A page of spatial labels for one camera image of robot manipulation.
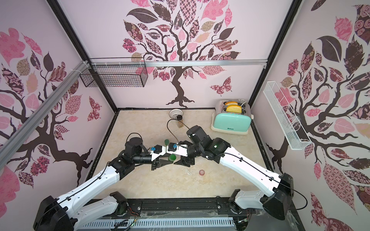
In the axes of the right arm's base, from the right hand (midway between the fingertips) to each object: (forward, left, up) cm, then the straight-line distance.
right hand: (177, 156), depth 69 cm
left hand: (0, +3, -3) cm, 5 cm away
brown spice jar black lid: (+36, +1, -18) cm, 40 cm away
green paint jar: (-1, +2, +1) cm, 3 cm away
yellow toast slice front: (+35, -38, -4) cm, 52 cm away
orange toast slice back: (+41, -36, -3) cm, 55 cm away
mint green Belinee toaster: (+30, -36, -12) cm, 48 cm away
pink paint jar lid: (0, -13, -22) cm, 26 cm away
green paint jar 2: (+21, +10, -20) cm, 31 cm away
